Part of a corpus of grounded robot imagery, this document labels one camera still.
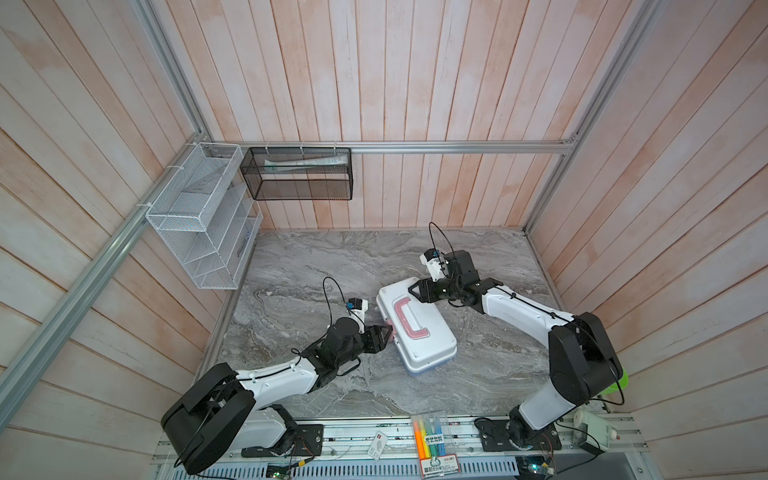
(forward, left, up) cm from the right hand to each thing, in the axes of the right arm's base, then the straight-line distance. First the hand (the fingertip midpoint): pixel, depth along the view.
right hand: (415, 287), depth 90 cm
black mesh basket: (+38, +41, +15) cm, 58 cm away
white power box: (-36, -41, -6) cm, 55 cm away
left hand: (-14, +9, -2) cm, 17 cm away
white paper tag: (-41, +11, -9) cm, 43 cm away
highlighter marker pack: (-37, -3, -10) cm, 39 cm away
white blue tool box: (-16, 0, 0) cm, 16 cm away
